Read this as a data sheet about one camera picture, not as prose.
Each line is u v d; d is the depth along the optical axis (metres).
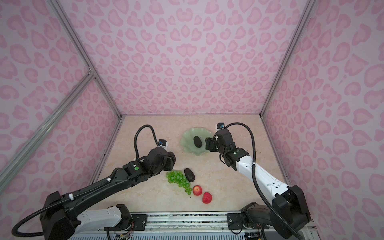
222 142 0.63
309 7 0.69
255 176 0.46
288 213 0.40
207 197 0.77
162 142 0.69
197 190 0.80
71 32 0.76
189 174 0.85
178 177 0.83
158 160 0.58
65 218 0.39
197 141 1.01
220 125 0.72
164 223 0.75
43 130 0.62
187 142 1.01
